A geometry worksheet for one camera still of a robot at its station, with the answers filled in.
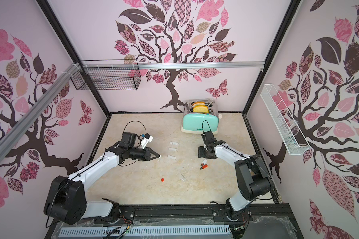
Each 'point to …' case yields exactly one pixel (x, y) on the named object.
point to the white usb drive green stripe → (175, 143)
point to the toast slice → (200, 108)
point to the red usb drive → (204, 166)
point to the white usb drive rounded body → (204, 162)
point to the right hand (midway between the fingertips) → (203, 155)
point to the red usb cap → (162, 179)
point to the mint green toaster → (200, 116)
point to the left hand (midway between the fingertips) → (157, 159)
